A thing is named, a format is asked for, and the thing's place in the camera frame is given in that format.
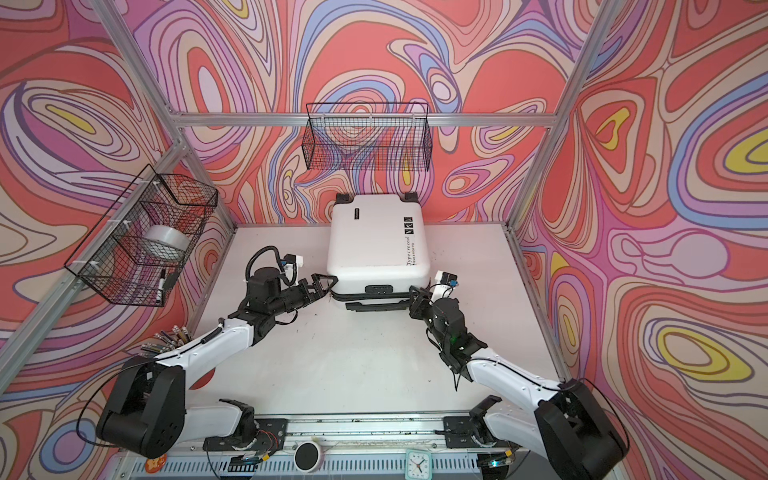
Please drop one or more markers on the black wire basket back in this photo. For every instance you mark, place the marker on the black wire basket back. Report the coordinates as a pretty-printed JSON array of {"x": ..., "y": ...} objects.
[{"x": 368, "y": 136}]

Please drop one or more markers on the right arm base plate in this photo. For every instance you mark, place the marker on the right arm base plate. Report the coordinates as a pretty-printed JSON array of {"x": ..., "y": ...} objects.
[{"x": 466, "y": 431}]

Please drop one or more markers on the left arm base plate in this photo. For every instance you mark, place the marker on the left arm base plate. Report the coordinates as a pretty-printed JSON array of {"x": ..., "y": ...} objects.
[{"x": 267, "y": 436}]

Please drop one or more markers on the silver tape roll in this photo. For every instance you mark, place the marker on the silver tape roll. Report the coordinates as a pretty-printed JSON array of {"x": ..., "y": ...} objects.
[{"x": 166, "y": 243}]

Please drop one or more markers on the black wire basket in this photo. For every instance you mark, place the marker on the black wire basket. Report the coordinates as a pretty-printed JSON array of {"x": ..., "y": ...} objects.
[
  {"x": 368, "y": 136},
  {"x": 118, "y": 268}
]

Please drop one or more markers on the small teal clock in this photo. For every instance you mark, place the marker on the small teal clock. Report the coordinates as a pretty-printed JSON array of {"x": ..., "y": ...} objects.
[{"x": 418, "y": 465}]

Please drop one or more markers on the black wire basket left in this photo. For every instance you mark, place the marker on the black wire basket left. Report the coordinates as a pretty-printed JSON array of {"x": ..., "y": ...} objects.
[{"x": 118, "y": 268}]

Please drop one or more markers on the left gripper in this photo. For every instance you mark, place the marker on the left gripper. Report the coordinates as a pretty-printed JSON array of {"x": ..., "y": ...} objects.
[{"x": 314, "y": 289}]

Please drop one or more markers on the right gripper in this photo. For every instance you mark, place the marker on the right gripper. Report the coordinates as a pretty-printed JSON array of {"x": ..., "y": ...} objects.
[{"x": 420, "y": 302}]

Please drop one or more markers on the black marker pen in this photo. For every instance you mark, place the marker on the black marker pen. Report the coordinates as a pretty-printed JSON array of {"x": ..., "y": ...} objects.
[{"x": 160, "y": 287}]

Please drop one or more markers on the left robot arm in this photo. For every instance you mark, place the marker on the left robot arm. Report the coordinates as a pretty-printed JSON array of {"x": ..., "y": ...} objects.
[{"x": 147, "y": 413}]

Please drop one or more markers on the black white suitcase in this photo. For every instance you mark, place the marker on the black white suitcase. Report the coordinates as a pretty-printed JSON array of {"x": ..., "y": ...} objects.
[{"x": 377, "y": 250}]

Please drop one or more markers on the red round sticker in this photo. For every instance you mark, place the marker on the red round sticker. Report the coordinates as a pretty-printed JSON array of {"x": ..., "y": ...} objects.
[{"x": 155, "y": 465}]

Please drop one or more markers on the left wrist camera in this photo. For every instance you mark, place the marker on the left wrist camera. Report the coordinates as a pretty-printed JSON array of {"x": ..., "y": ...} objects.
[{"x": 269, "y": 281}]

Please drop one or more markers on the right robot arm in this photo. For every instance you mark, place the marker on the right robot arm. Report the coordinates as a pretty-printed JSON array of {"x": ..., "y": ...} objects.
[{"x": 558, "y": 420}]

